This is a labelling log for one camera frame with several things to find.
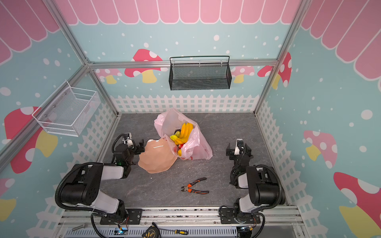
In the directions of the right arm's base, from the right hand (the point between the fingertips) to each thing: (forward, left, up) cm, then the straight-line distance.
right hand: (237, 143), depth 90 cm
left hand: (+3, +63, -3) cm, 64 cm away
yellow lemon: (-4, +36, -4) cm, 36 cm away
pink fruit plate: (-3, +50, -11) cm, 51 cm away
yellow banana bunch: (+13, +32, -2) cm, 35 cm away
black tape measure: (-44, +46, -7) cm, 64 cm away
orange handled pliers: (-23, +30, -10) cm, 39 cm away
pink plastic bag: (-13, +25, +17) cm, 33 cm away
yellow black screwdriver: (-43, +34, -9) cm, 56 cm away
